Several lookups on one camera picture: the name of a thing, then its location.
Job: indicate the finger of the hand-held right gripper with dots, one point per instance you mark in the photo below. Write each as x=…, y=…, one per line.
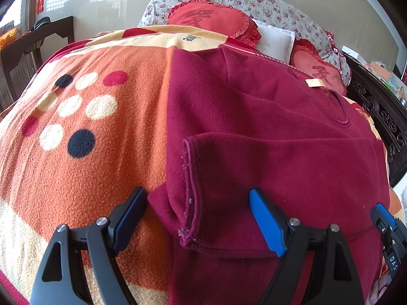
x=383, y=213

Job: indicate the dark wooden cabinet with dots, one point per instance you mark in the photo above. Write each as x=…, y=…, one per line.
x=28, y=57

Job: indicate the small floral pillow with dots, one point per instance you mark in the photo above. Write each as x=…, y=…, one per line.
x=159, y=9

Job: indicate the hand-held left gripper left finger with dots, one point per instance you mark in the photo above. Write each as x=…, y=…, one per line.
x=127, y=222

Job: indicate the red patterned cloth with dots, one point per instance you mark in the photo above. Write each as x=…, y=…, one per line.
x=335, y=43

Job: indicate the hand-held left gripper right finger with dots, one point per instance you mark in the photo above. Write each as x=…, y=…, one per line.
x=267, y=225

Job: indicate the red wall ornament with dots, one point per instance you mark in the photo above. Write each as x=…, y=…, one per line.
x=40, y=2

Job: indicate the red heart cushion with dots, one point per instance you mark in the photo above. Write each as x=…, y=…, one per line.
x=321, y=70
x=210, y=19

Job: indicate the person's right hand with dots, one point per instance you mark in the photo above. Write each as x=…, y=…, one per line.
x=376, y=292

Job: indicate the dark hat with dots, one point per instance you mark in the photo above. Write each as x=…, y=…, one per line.
x=43, y=23

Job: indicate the orange basket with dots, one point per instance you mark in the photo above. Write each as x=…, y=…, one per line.
x=8, y=38

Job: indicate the white pillow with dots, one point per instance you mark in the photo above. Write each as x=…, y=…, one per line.
x=276, y=39

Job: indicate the orange printed fleece blanket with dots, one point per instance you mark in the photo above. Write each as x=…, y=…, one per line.
x=79, y=165

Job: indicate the long floral pillow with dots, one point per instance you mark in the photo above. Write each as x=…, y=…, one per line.
x=270, y=6

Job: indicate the dark red sweater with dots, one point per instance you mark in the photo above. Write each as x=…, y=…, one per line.
x=254, y=133

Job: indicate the carved dark wooden bed frame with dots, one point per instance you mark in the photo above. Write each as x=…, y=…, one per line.
x=378, y=117

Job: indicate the tan cardboard box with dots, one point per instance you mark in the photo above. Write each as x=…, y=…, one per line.
x=380, y=70

